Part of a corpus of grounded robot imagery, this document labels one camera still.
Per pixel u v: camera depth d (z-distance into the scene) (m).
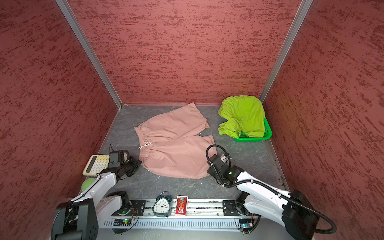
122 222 0.71
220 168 0.63
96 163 0.87
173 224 0.77
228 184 0.58
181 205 0.74
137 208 0.73
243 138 0.92
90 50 0.88
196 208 0.76
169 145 0.93
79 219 0.40
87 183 0.82
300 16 0.74
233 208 0.74
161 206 0.71
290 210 0.41
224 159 0.76
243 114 1.13
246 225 0.70
